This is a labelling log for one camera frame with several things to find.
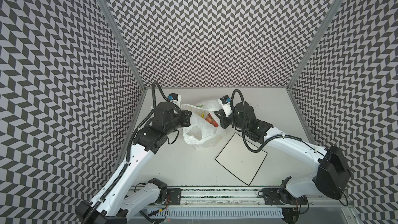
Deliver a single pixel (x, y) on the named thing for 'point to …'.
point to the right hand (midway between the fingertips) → (215, 116)
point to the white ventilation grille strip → (235, 213)
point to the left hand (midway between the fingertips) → (191, 113)
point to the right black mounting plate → (271, 197)
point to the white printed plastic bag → (201, 134)
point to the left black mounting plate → (173, 196)
